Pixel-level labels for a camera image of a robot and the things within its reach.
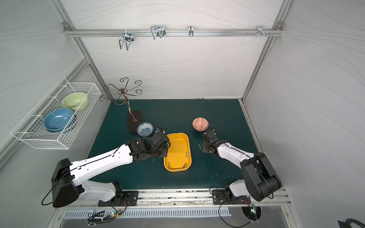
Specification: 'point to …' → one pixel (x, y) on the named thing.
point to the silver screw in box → (168, 165)
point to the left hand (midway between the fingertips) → (166, 150)
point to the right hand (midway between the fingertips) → (208, 145)
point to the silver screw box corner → (184, 166)
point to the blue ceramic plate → (57, 119)
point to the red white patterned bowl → (200, 124)
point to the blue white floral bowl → (145, 129)
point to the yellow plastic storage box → (178, 158)
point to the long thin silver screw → (199, 147)
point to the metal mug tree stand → (135, 119)
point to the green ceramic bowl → (75, 100)
